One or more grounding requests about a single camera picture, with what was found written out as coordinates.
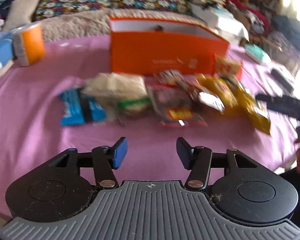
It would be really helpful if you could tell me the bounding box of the beige pillow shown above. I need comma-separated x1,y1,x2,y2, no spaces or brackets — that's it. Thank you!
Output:
2,0,40,31

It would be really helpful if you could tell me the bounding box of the black red book box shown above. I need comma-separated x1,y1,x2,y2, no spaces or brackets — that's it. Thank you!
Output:
270,68,294,94

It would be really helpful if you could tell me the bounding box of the pink floral tablecloth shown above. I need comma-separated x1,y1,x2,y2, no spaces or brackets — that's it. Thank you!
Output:
0,35,298,218

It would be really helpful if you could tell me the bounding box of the yellow chip bag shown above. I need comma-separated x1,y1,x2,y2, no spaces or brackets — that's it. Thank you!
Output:
195,74,271,135

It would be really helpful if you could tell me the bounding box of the orange white cylinder canister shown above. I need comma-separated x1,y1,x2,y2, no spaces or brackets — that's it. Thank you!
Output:
12,22,45,67

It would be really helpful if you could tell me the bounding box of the red brown snack bag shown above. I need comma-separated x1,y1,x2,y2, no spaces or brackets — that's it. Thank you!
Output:
147,84,207,128

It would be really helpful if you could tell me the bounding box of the orange cardboard box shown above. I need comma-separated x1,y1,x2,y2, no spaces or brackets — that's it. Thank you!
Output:
110,17,230,76

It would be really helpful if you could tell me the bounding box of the brown sesame cake pack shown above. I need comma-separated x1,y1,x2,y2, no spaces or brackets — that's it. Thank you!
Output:
157,69,225,113

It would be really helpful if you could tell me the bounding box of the yellow orange snack pack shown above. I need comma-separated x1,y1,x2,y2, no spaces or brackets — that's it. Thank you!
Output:
214,55,243,80

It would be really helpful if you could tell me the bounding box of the left floral cushion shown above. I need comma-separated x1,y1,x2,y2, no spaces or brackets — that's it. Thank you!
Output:
33,0,111,21

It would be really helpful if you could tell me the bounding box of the white paper covered box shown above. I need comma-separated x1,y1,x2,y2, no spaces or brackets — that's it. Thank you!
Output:
189,3,249,45

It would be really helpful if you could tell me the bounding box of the beige cracker bag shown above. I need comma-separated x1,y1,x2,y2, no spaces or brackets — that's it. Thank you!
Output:
82,73,147,99

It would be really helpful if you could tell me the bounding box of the sofa with beige quilt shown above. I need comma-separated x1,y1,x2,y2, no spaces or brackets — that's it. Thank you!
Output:
0,0,196,43

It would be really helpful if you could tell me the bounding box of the floral cushion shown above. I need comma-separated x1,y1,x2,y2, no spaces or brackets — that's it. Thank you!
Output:
33,0,111,21
111,0,191,15

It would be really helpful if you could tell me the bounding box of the blue striped blanket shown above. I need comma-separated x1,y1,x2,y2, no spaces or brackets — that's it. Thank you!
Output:
0,32,14,70

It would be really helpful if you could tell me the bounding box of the blue oreo pack left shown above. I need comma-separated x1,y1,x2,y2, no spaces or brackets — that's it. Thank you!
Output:
59,87,107,126

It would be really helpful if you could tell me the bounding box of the teal tissue pack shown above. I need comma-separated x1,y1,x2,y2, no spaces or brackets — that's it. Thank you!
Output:
244,44,272,66

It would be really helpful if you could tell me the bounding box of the right floral cushion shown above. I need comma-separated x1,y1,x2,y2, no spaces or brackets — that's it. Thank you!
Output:
111,0,191,15

